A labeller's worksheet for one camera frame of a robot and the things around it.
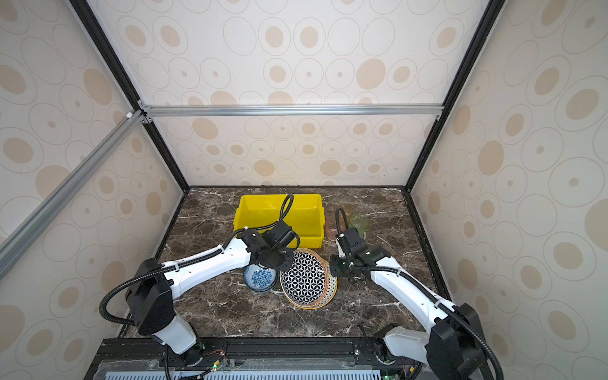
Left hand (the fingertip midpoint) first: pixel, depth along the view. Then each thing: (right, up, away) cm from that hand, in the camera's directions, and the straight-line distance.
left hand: (295, 262), depth 81 cm
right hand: (+14, -2, +2) cm, 14 cm away
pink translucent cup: (+14, +10, +20) cm, 26 cm away
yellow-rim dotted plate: (+13, -10, +4) cm, 17 cm away
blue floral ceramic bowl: (-13, -7, +5) cm, 16 cm away
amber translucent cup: (+24, +18, +31) cm, 43 cm away
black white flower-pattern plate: (+4, -8, +4) cm, 10 cm away
